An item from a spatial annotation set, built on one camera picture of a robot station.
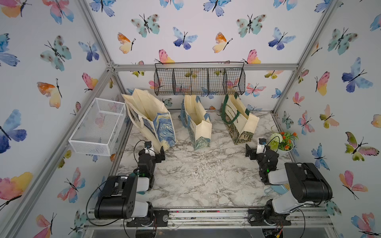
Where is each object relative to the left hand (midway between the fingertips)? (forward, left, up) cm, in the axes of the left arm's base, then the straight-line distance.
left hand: (156, 145), depth 91 cm
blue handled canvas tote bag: (+5, -25, +15) cm, 30 cm away
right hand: (0, -61, 0) cm, 61 cm away
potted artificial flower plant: (-2, -74, +5) cm, 74 cm away
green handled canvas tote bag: (+12, -53, +5) cm, 55 cm away
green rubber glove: (-24, +6, -8) cm, 26 cm away
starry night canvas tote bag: (+27, +8, 0) cm, 28 cm away
